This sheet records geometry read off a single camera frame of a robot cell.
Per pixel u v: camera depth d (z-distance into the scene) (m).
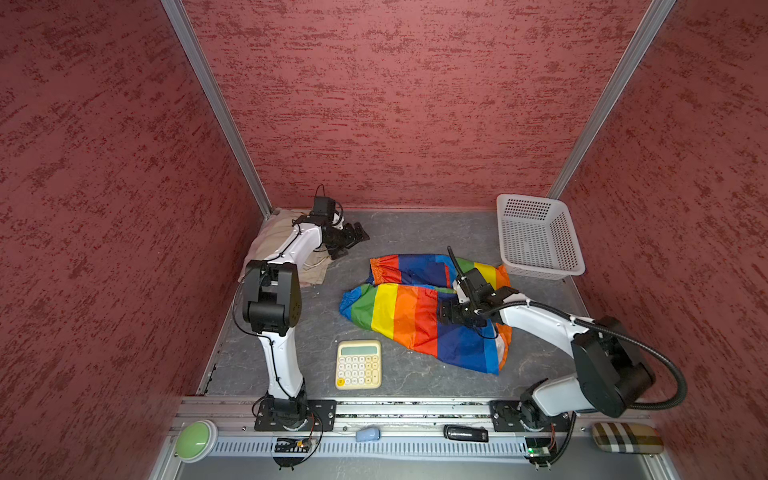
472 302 0.68
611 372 0.44
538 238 1.12
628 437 0.69
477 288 0.71
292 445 0.72
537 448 0.71
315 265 0.99
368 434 0.70
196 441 0.69
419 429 0.74
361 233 0.88
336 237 0.84
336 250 0.87
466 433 0.71
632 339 0.42
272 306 0.53
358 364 0.81
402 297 0.92
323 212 0.79
